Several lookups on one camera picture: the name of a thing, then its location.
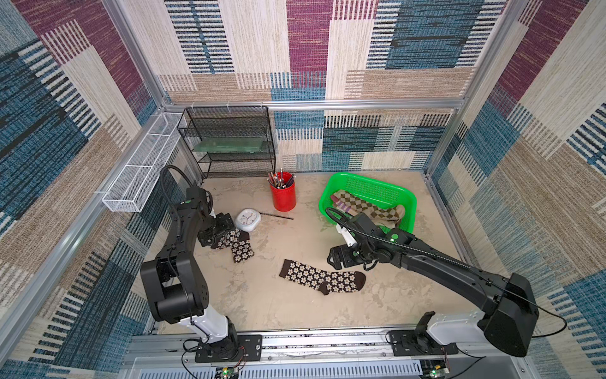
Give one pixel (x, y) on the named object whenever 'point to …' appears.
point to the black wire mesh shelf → (230, 140)
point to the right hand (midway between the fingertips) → (343, 260)
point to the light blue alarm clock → (247, 219)
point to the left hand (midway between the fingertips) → (225, 232)
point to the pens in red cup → (278, 181)
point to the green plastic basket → (372, 191)
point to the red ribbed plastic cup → (284, 199)
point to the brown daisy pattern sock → (328, 282)
